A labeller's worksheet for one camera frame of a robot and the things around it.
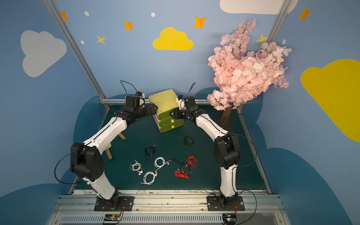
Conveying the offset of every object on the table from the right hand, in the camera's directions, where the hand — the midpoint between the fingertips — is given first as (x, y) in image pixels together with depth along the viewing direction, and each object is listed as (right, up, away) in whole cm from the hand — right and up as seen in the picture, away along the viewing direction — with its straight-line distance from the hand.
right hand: (174, 111), depth 91 cm
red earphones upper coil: (+12, -32, -3) cm, 35 cm away
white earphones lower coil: (-13, -42, -11) cm, 45 cm away
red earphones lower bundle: (+3, -39, -7) cm, 39 cm away
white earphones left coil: (-21, -37, -5) cm, 43 cm away
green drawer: (-5, -2, -3) cm, 6 cm away
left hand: (-14, +3, -3) cm, 15 cm away
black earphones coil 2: (+8, -22, +7) cm, 25 cm away
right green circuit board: (+30, -58, -19) cm, 68 cm away
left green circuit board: (-32, -56, -20) cm, 67 cm away
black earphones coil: (-17, -27, +4) cm, 32 cm away
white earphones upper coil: (-6, -33, -3) cm, 34 cm away
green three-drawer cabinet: (-6, +7, +3) cm, 9 cm away
